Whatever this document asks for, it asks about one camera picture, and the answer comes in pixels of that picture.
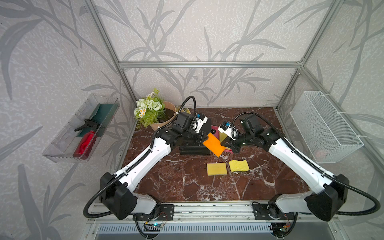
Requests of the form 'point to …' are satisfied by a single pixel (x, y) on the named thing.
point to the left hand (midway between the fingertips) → (208, 138)
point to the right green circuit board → (279, 229)
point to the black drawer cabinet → (201, 149)
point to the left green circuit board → (154, 227)
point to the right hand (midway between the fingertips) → (221, 142)
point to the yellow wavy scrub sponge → (239, 165)
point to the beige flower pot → (169, 112)
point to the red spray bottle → (85, 145)
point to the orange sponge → (214, 145)
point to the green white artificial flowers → (149, 110)
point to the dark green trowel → (101, 117)
